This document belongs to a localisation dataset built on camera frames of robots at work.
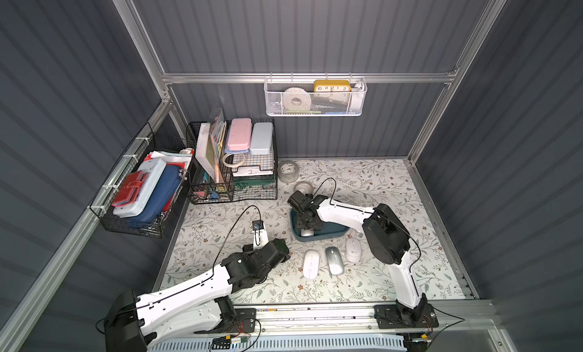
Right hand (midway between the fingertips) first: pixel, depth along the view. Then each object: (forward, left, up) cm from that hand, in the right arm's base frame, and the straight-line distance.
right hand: (310, 227), depth 95 cm
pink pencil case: (+31, +30, +25) cm, 50 cm away
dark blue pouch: (-3, +46, +32) cm, 56 cm away
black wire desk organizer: (+21, +33, +20) cm, 44 cm away
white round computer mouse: (-11, -16, +2) cm, 20 cm away
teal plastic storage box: (-3, -7, +3) cm, 8 cm away
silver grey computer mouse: (-14, -9, +1) cm, 17 cm away
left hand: (-13, +14, +13) cm, 23 cm away
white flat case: (+1, +50, +36) cm, 61 cm away
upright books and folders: (+22, +40, +28) cm, 53 cm away
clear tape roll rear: (+31, +11, 0) cm, 33 cm away
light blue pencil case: (+30, +21, +23) cm, 43 cm away
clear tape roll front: (+21, +3, +1) cm, 21 cm away
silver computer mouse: (-3, +2, 0) cm, 3 cm away
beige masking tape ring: (+17, +32, +20) cm, 41 cm away
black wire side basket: (+13, +58, +34) cm, 68 cm away
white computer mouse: (-16, 0, +3) cm, 17 cm away
